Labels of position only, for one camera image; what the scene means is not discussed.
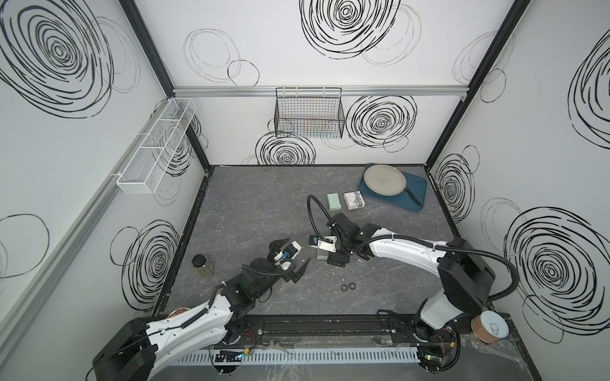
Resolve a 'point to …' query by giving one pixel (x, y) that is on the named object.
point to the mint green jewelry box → (333, 202)
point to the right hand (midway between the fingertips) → (331, 247)
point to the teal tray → (417, 185)
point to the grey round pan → (386, 180)
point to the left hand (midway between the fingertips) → (298, 248)
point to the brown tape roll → (489, 327)
